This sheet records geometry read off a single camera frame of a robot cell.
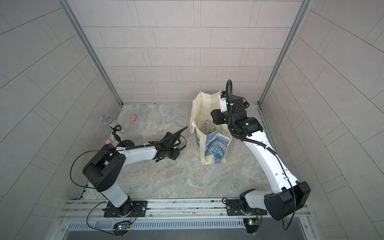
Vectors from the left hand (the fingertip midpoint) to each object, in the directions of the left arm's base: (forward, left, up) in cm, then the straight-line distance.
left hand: (179, 151), depth 93 cm
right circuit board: (-38, -37, +2) cm, 53 cm away
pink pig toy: (+23, +34, +4) cm, 41 cm away
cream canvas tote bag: (-5, -19, +22) cm, 30 cm away
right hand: (+6, -20, +31) cm, 38 cm away
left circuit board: (-39, +21, +5) cm, 45 cm away
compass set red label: (+14, -18, +7) cm, 24 cm away
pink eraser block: (+5, +45, +3) cm, 45 cm away
